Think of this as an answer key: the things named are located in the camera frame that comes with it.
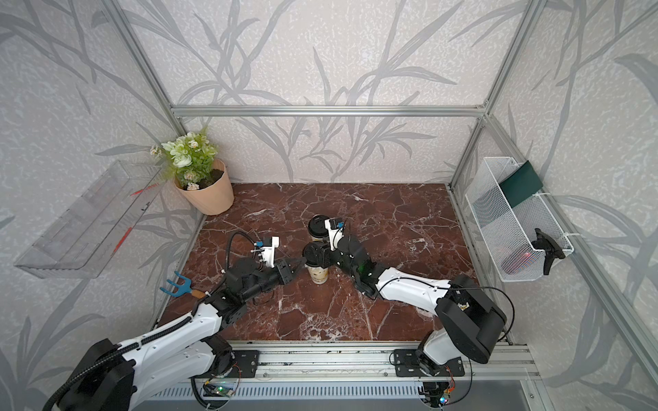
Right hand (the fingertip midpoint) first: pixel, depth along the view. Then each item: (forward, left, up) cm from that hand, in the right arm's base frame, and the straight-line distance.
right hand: (316, 245), depth 82 cm
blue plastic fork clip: (-8, +48, -15) cm, 51 cm away
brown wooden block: (-10, +41, -14) cm, 45 cm away
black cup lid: (+7, 0, +2) cm, 7 cm away
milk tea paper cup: (+2, -3, +1) cm, 3 cm away
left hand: (-7, +3, 0) cm, 7 cm away
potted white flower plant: (+31, +48, +4) cm, 57 cm away
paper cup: (-7, -1, -7) cm, 10 cm away
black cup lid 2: (-5, +1, +3) cm, 6 cm away
